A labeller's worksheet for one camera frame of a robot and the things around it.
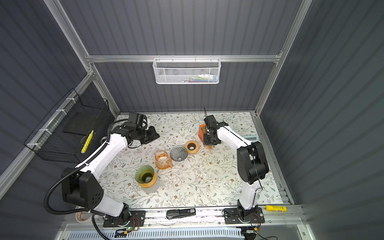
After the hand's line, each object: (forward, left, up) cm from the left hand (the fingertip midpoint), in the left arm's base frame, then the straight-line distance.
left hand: (160, 135), depth 84 cm
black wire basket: (0, +42, +9) cm, 42 cm away
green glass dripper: (-19, +8, -9) cm, 22 cm away
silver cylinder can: (+2, +34, -5) cm, 35 cm away
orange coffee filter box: (+8, -25, -8) cm, 28 cm away
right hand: (+1, -30, -11) cm, 32 cm away
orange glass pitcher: (-6, +1, -19) cm, 20 cm away
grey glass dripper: (-4, -9, -15) cm, 18 cm away
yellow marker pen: (-8, +33, +8) cm, 35 cm away
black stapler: (-37, -9, -13) cm, 41 cm away
